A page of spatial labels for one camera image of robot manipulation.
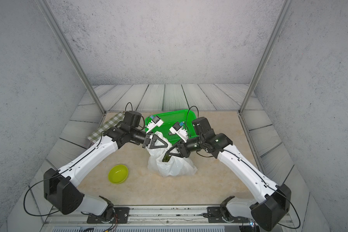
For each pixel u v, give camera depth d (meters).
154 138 0.63
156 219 0.72
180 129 0.60
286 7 0.70
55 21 0.75
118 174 0.88
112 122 1.14
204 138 0.54
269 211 0.37
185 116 1.10
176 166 0.65
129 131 0.60
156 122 0.63
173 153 0.63
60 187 0.40
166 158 0.68
